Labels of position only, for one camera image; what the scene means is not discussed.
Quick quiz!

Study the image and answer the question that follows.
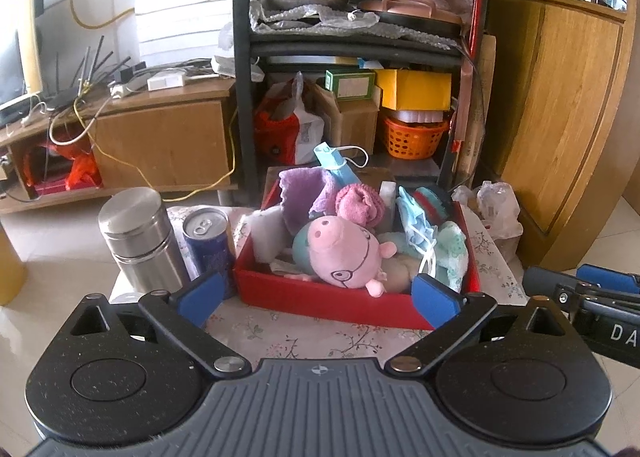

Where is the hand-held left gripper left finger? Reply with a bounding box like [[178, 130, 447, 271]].
[[62, 271, 251, 379]]

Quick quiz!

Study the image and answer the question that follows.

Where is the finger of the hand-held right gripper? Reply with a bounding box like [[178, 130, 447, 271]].
[[577, 264, 640, 294], [522, 266, 640, 310]]

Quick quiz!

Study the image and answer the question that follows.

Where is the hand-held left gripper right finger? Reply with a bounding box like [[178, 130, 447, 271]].
[[384, 273, 581, 377]]

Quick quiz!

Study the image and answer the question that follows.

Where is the cream plush toy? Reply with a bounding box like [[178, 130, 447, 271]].
[[380, 254, 426, 294]]

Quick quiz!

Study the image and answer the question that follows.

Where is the mint green fluffy towel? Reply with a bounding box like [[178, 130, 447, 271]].
[[380, 221, 471, 292]]

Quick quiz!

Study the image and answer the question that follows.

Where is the blue face mask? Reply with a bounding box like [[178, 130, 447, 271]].
[[314, 141, 371, 188], [396, 186, 443, 283]]

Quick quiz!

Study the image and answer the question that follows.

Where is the white sponge block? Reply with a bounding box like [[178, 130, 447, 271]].
[[247, 204, 291, 263]]

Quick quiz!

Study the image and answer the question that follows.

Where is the striped knit sock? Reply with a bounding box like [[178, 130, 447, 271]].
[[412, 186, 453, 228]]

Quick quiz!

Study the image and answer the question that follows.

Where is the pink pig plush toy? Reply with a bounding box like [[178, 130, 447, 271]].
[[291, 214, 398, 298]]

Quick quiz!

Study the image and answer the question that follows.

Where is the red cardboard box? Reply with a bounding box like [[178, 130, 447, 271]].
[[234, 167, 481, 330]]

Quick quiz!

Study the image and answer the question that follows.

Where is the pink cloth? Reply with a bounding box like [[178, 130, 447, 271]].
[[334, 183, 387, 228]]

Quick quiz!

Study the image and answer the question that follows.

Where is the purple cloth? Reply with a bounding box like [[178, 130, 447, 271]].
[[277, 167, 341, 233]]

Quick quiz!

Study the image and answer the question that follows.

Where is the blue drink can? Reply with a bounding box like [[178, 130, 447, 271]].
[[181, 207, 236, 298]]

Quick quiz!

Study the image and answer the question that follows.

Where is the stainless steel thermos flask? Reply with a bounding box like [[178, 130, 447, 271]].
[[98, 187, 191, 293]]

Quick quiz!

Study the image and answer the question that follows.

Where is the clear crumpled plastic bag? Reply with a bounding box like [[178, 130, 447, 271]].
[[452, 181, 523, 263]]

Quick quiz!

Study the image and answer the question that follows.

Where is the floral tablecloth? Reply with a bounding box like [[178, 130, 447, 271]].
[[165, 204, 526, 368]]

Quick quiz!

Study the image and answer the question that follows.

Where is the orange plastic basket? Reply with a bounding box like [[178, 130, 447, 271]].
[[384, 116, 449, 160]]

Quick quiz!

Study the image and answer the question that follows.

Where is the wooden television stand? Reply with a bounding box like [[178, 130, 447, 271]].
[[0, 80, 238, 213]]

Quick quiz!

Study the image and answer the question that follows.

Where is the tall wooden cabinet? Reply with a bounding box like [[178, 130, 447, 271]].
[[482, 0, 640, 273]]

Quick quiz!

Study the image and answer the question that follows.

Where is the red plastic bag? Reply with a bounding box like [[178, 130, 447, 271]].
[[65, 150, 103, 190]]

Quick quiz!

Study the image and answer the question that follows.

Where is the brown cardboard box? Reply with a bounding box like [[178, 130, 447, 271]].
[[312, 84, 381, 155]]

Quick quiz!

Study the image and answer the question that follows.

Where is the white printed plastic bag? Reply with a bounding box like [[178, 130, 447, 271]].
[[265, 72, 326, 163]]

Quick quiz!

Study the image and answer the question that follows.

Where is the yellow box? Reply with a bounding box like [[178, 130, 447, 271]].
[[375, 68, 452, 110]]

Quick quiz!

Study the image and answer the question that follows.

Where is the white power adapter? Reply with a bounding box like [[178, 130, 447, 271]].
[[146, 72, 186, 90]]

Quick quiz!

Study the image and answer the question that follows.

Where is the green box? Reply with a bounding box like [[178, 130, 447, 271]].
[[325, 70, 377, 102]]

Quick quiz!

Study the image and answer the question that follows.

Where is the black router with antennas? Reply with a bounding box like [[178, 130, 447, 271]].
[[45, 34, 146, 110]]

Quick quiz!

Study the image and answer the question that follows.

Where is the black shelf rack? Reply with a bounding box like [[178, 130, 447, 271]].
[[232, 0, 493, 208]]

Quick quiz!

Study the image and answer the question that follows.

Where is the clear bubble wrap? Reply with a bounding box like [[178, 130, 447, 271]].
[[249, 0, 381, 34]]

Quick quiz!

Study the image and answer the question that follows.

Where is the pink frying pan with lid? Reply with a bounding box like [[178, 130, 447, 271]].
[[357, 0, 463, 35]]

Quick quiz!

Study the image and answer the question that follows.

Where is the flat screen monitor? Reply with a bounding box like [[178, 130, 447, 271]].
[[0, 0, 46, 110]]

